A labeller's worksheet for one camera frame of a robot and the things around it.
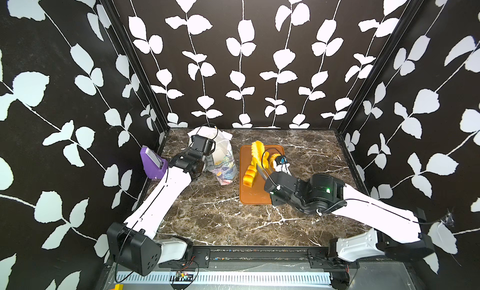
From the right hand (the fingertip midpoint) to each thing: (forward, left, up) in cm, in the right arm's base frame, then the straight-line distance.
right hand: (269, 187), depth 64 cm
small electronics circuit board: (-24, +34, -27) cm, 50 cm away
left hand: (+16, +26, -6) cm, 31 cm away
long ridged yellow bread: (+23, +3, -7) cm, 25 cm away
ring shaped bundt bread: (+29, -5, -24) cm, 38 cm away
